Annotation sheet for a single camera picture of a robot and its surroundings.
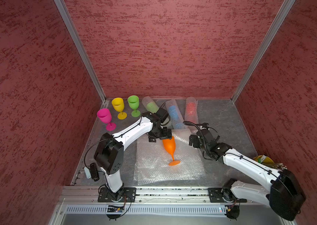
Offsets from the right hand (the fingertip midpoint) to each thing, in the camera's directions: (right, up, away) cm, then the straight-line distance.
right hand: (195, 140), depth 86 cm
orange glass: (-16, -3, +1) cm, 16 cm away
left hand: (-20, 0, -2) cm, 20 cm away
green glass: (-31, +24, +21) cm, 44 cm away
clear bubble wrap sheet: (-27, -11, 0) cm, 29 cm away
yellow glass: (-53, +23, +12) cm, 59 cm away
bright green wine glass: (-42, +25, +12) cm, 50 cm away
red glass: (+1, +16, +17) cm, 23 cm away
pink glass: (-59, +16, +6) cm, 62 cm away
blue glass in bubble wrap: (-11, +15, +15) cm, 24 cm away
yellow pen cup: (+37, -9, -8) cm, 39 cm away
